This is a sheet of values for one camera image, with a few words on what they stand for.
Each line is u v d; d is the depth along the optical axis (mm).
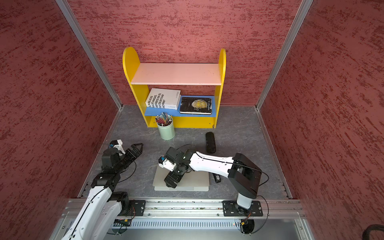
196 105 1001
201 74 814
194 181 774
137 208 741
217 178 812
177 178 688
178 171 672
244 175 438
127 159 695
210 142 964
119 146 725
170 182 686
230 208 741
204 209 756
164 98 1002
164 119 947
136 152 726
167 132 965
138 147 741
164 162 712
